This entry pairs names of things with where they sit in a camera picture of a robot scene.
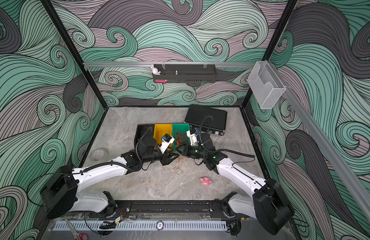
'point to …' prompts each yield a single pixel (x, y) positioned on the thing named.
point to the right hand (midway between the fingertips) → (175, 149)
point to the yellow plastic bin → (160, 130)
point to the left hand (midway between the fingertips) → (177, 151)
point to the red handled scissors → (77, 236)
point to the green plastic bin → (182, 127)
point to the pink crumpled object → (205, 181)
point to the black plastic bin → (142, 131)
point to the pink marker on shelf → (161, 81)
